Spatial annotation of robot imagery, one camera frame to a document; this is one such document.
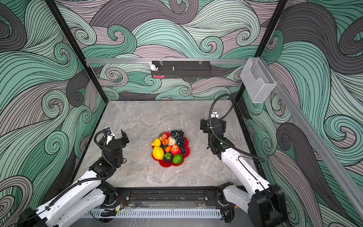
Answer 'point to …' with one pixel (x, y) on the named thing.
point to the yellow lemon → (158, 152)
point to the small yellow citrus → (156, 142)
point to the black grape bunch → (180, 139)
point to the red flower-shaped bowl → (167, 165)
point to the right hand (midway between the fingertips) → (210, 119)
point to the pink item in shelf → (159, 76)
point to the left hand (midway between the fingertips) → (113, 133)
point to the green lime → (177, 159)
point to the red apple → (175, 150)
